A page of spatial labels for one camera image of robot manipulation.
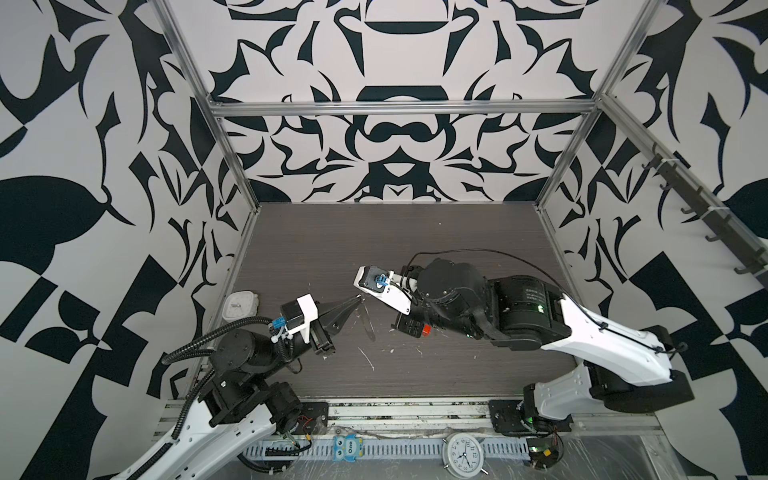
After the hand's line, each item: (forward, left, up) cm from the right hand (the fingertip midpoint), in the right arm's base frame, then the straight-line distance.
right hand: (377, 287), depth 52 cm
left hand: (-1, +3, 0) cm, 4 cm away
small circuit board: (-21, -37, -42) cm, 60 cm away
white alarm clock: (-22, -18, -37) cm, 46 cm away
